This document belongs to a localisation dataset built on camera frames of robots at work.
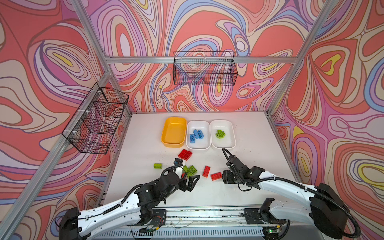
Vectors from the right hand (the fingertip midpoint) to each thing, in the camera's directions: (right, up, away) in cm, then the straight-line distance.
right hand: (228, 180), depth 85 cm
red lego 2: (-7, +2, +1) cm, 7 cm away
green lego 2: (-2, +25, +17) cm, 30 cm away
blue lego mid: (-15, +25, +18) cm, 35 cm away
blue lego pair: (-19, +27, +21) cm, 39 cm away
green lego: (-1, +26, +17) cm, 31 cm away
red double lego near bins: (-26, +13, +9) cm, 30 cm away
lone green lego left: (-42, +7, +5) cm, 43 cm away
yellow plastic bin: (-34, +27, +21) cm, 48 cm away
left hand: (-21, +7, -10) cm, 24 cm away
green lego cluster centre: (-22, +4, +2) cm, 22 cm away
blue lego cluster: (-21, +22, +17) cm, 35 cm away
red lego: (-13, +4, +3) cm, 14 cm away
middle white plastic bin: (-13, +19, +15) cm, 28 cm away
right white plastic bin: (+5, +21, +18) cm, 28 cm away
